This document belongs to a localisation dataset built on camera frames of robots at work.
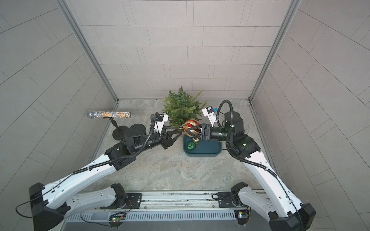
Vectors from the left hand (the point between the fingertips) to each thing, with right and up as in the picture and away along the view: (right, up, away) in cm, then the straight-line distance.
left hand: (182, 131), depth 63 cm
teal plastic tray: (+11, -15, +26) cm, 32 cm away
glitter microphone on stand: (-44, -5, +32) cm, 55 cm away
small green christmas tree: (-1, +11, +8) cm, 14 cm away
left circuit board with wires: (-30, -40, +1) cm, 49 cm away
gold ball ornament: (+7, -9, +26) cm, 29 cm away
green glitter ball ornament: (+4, -12, +23) cm, 27 cm away
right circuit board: (+29, -41, +5) cm, 51 cm away
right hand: (+4, -1, -3) cm, 5 cm away
